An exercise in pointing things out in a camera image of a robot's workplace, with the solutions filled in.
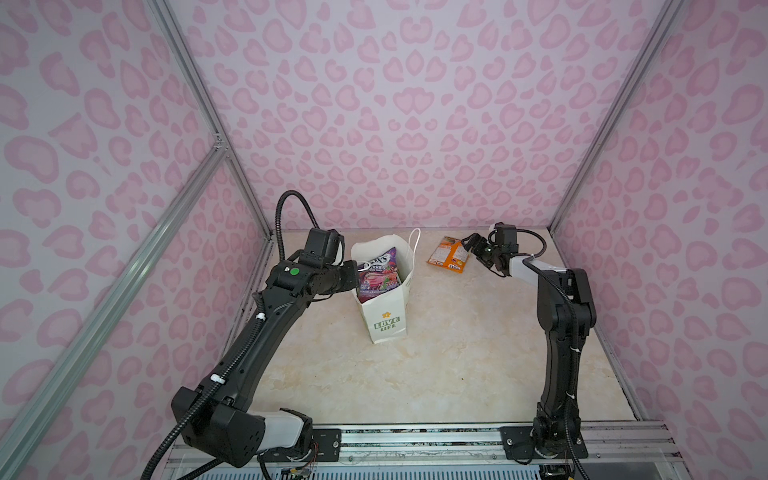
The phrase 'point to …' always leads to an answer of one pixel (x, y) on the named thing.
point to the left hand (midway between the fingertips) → (358, 274)
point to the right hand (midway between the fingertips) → (471, 243)
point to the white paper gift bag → (386, 314)
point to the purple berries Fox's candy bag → (378, 274)
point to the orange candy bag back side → (451, 254)
